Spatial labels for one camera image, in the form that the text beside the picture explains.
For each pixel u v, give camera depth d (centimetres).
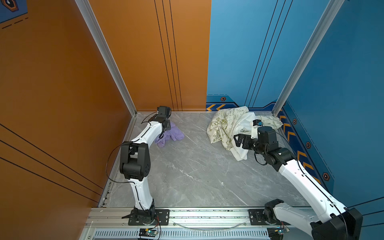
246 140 68
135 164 51
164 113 77
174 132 104
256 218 72
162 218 73
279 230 70
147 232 71
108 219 75
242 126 91
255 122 68
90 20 73
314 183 44
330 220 38
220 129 99
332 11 71
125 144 51
